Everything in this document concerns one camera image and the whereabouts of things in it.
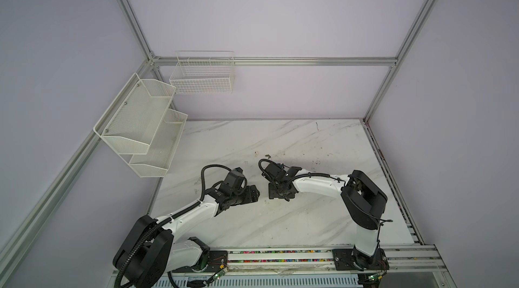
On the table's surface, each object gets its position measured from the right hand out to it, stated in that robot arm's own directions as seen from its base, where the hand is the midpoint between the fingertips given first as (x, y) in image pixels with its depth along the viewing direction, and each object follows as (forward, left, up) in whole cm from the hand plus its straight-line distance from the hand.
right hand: (272, 196), depth 90 cm
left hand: (-2, +9, +3) cm, 10 cm away
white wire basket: (+49, +32, +34) cm, 67 cm away
